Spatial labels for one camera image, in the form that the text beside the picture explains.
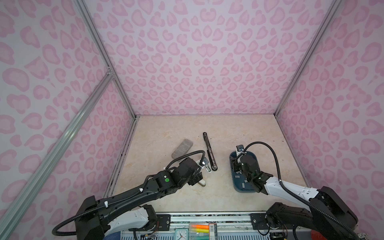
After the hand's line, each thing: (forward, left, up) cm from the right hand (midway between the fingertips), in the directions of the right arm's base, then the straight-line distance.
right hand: (235, 155), depth 87 cm
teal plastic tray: (-14, -2, -8) cm, 16 cm away
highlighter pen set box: (-37, +19, -8) cm, 42 cm away
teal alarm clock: (-38, +28, -7) cm, 48 cm away
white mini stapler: (-14, +19, -6) cm, 25 cm away
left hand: (-9, +22, +7) cm, 25 cm away
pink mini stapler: (-5, +15, -8) cm, 18 cm away
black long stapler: (+6, +14, -8) cm, 17 cm away
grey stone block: (+7, +32, -6) cm, 34 cm away
